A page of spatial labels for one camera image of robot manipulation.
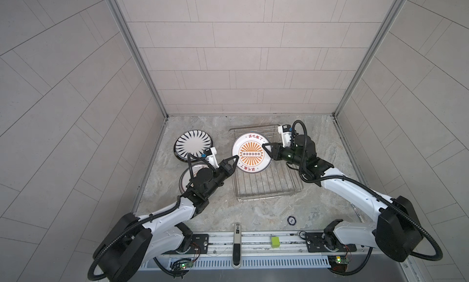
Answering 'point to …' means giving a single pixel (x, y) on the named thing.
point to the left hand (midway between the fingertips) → (242, 157)
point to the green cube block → (275, 242)
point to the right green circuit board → (339, 263)
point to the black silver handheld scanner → (236, 253)
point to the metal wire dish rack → (278, 179)
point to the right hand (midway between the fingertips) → (263, 146)
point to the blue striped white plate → (193, 141)
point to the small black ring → (288, 220)
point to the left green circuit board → (185, 265)
